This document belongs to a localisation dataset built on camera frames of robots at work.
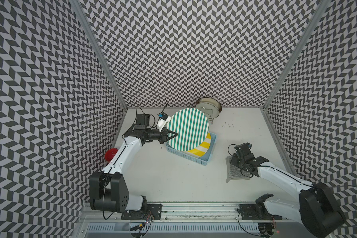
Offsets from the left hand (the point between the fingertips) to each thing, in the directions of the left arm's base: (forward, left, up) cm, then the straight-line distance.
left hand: (174, 135), depth 78 cm
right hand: (-7, -36, -19) cm, 41 cm away
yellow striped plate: (+1, -17, -18) cm, 25 cm away
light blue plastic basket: (-4, -8, -17) cm, 19 cm away
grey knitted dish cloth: (-13, -34, -19) cm, 41 cm away
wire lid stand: (+27, -25, -18) cm, 41 cm away
